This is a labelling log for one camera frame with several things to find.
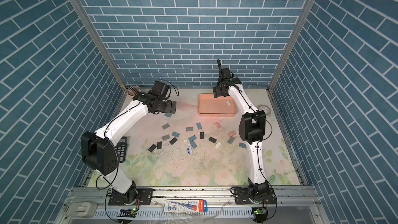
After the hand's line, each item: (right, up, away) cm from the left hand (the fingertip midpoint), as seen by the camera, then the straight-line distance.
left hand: (171, 107), depth 86 cm
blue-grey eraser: (-7, -6, +19) cm, 21 cm away
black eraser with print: (+17, -18, +9) cm, 26 cm away
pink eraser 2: (+35, -17, +10) cm, 41 cm away
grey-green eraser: (-7, -13, +13) cm, 19 cm away
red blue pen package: (+10, -45, -16) cm, 49 cm away
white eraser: (+36, +2, +25) cm, 44 cm away
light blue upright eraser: (+15, -12, +14) cm, 24 cm away
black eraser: (+24, -20, +7) cm, 32 cm away
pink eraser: (+27, -12, +13) cm, 33 cm away
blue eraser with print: (+11, -19, +7) cm, 23 cm away
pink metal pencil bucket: (-28, +10, +10) cm, 31 cm away
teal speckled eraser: (+1, -17, +9) cm, 19 cm away
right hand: (+30, +9, +14) cm, 35 cm away
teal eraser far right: (+41, -23, +4) cm, 47 cm away
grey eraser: (+9, -15, +13) cm, 21 cm away
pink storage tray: (+21, 0, +26) cm, 33 cm away
